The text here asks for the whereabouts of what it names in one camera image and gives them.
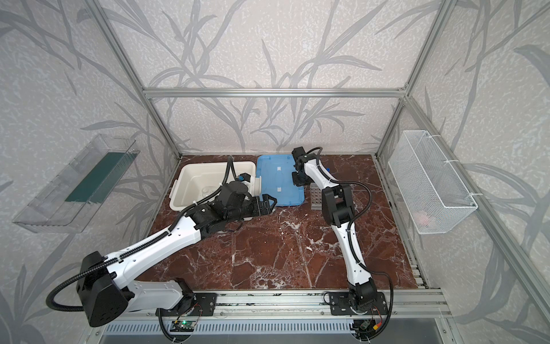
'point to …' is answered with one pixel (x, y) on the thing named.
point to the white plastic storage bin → (194, 180)
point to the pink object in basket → (423, 219)
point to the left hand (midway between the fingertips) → (272, 197)
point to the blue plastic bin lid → (276, 179)
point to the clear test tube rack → (316, 196)
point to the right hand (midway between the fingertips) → (301, 177)
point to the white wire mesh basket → (432, 192)
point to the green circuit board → (182, 326)
